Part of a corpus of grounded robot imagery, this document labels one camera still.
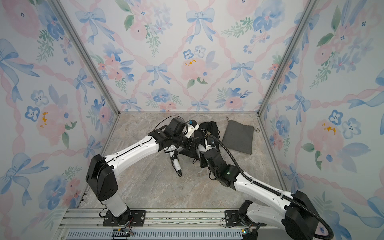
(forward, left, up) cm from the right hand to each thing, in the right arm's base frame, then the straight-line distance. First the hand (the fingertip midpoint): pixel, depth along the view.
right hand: (198, 145), depth 81 cm
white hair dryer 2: (-1, -1, 0) cm, 2 cm away
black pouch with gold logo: (+13, -2, -7) cm, 15 cm away
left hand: (0, -1, +2) cm, 3 cm away
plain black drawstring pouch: (+21, -8, -11) cm, 25 cm away
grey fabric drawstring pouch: (+20, -29, -19) cm, 40 cm away
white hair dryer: (-4, +13, -14) cm, 20 cm away
